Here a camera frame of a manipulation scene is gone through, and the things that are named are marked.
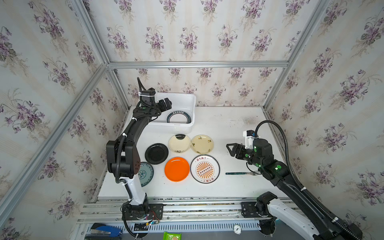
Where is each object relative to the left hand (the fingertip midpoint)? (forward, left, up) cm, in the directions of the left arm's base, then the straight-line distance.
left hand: (164, 102), depth 90 cm
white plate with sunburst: (-32, -25, -24) cm, 47 cm away
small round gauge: (-62, -39, -23) cm, 76 cm away
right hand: (-29, -36, -4) cm, 46 cm away
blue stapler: (-61, +25, -23) cm, 70 cm away
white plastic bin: (+17, -10, -15) cm, 25 cm away
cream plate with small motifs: (-15, -24, -24) cm, 37 cm away
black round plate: (-24, +5, -21) cm, 32 cm away
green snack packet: (-64, -6, -22) cm, 68 cm away
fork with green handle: (-43, -44, -2) cm, 62 cm away
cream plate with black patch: (-15, -9, -23) cm, 29 cm away
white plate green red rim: (+7, -7, -21) cm, 23 cm away
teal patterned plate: (-36, +10, -24) cm, 44 cm away
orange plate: (-33, -8, -22) cm, 41 cm away
